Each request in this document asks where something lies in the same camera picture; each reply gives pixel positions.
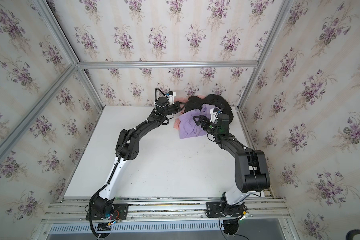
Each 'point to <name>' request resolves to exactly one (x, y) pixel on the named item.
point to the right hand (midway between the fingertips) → (196, 121)
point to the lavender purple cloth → (188, 127)
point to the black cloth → (196, 102)
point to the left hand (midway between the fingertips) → (187, 102)
